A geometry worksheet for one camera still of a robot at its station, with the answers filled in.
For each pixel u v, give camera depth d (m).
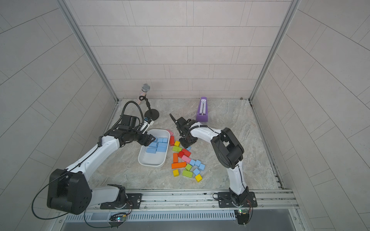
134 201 0.71
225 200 0.71
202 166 0.81
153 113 1.07
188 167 0.81
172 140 0.91
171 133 0.93
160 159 0.85
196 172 0.79
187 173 0.79
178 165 0.83
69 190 0.39
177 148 0.89
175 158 0.86
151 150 0.87
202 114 0.99
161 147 0.88
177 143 0.90
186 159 0.85
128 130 0.63
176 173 0.79
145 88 0.85
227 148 0.51
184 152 0.87
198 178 0.77
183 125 0.73
